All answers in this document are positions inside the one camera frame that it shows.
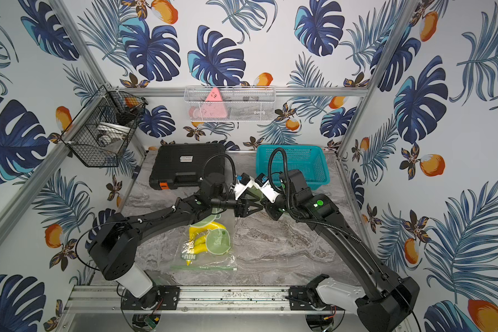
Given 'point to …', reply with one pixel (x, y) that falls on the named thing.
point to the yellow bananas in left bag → (198, 237)
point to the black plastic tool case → (180, 166)
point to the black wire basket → (99, 135)
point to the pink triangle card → (214, 107)
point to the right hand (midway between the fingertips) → (265, 197)
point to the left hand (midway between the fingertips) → (260, 200)
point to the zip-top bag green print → (253, 197)
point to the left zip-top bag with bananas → (208, 245)
